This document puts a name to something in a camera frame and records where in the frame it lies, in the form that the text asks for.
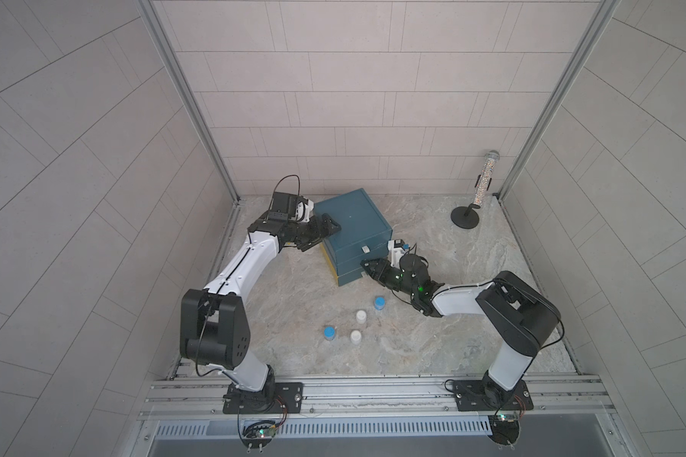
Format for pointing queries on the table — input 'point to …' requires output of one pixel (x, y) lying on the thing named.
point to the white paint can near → (355, 337)
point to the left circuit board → (258, 433)
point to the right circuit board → (505, 428)
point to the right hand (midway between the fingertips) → (362, 266)
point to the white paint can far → (361, 317)
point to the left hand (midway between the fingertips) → (335, 229)
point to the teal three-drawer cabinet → (365, 233)
